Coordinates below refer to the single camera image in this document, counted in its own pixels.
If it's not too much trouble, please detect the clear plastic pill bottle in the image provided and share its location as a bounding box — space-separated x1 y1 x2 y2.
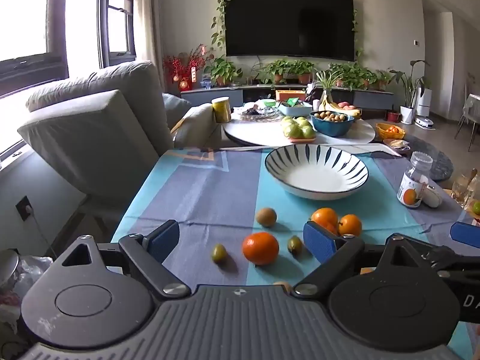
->
397 151 434 209

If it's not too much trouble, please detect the grey television cabinet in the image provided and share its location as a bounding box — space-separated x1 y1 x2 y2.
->
181 84 394 110

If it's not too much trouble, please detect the striped white ceramic bowl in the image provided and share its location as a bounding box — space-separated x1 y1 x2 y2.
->
264 143 370 200

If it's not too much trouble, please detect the black flat television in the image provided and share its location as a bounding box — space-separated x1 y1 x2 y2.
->
224 0 355 61

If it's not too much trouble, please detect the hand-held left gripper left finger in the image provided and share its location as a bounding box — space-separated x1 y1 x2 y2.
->
54 220 190 301

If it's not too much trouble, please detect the gold tin can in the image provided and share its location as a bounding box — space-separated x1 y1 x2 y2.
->
211 97 232 124

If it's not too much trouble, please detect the orange box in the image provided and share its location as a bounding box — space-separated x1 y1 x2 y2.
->
275 90 306 103

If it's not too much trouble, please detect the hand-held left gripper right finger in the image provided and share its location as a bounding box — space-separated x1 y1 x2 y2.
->
293 220 432 297

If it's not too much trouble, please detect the dining chair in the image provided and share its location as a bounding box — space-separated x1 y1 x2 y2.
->
455 94 480 152

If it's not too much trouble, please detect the dark framed window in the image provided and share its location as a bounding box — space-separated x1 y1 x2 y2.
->
0 0 136 100

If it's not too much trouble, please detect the small orange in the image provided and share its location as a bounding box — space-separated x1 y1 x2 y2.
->
337 214 363 238
310 207 340 235

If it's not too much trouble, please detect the clear plastic bag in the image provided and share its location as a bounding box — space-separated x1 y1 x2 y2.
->
0 249 54 346

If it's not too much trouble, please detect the brown kiwi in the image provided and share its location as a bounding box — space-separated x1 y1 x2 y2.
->
256 207 277 228

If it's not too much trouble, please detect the bunch of yellow bananas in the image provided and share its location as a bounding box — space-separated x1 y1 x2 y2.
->
324 95 362 119

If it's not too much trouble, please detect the beige curtain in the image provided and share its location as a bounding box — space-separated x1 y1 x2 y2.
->
133 0 164 94

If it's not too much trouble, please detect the potted green plant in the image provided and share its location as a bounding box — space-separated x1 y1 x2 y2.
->
259 60 291 85
290 61 316 85

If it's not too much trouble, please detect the blue fruit bowl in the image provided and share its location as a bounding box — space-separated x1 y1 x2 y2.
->
310 111 355 137

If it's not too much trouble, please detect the glass plate with snacks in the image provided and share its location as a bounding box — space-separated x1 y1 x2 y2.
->
232 103 282 121

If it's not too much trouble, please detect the light blue rectangular tray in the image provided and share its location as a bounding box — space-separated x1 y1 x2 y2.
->
277 101 313 117

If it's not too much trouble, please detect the tall plant in white pot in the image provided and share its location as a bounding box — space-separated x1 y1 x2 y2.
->
390 59 430 124

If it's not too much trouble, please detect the pink snack dish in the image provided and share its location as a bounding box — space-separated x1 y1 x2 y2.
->
382 139 411 153

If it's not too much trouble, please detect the large orange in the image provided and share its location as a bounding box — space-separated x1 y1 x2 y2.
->
242 232 280 266

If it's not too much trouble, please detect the grey sofa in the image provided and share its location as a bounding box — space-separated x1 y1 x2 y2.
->
17 61 226 229

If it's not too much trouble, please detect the row of potted plants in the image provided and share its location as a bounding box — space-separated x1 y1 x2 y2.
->
328 63 392 91

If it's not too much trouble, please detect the red berry decoration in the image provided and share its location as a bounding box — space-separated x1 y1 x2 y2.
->
164 45 211 91

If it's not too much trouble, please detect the green trailing vine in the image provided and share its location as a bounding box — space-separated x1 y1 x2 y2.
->
210 0 364 61

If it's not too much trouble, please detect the white plastic bottle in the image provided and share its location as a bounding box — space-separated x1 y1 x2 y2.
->
422 184 443 209

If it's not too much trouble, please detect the clear glass jar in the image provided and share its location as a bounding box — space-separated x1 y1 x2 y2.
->
450 169 480 211

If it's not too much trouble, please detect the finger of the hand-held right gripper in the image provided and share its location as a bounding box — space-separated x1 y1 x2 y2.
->
449 221 480 241
423 245 480 271

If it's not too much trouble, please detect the spider plant in vase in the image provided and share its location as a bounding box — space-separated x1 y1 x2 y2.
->
317 69 349 102

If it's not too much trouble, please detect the orange plastic basket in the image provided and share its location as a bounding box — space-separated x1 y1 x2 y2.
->
376 122 406 140

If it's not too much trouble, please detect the black wall outlet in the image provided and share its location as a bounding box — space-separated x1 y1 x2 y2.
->
16 195 34 222

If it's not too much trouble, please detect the pile of brown longans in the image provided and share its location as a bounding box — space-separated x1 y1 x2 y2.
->
314 111 347 122

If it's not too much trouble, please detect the potted pothos plant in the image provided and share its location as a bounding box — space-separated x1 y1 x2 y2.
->
204 56 242 88

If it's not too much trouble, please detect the round white table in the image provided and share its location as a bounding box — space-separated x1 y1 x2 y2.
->
223 114 376 147

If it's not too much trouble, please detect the blue patterned tablecloth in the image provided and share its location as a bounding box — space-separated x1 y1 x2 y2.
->
110 146 480 360

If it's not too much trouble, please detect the dark marble round table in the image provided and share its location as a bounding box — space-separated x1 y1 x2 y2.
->
375 135 454 181

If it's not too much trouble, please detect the grey pillow with orange trim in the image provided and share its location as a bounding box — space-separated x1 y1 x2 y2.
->
172 103 223 149

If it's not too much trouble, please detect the grey throw pillow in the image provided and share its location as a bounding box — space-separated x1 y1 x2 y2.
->
162 93 193 129

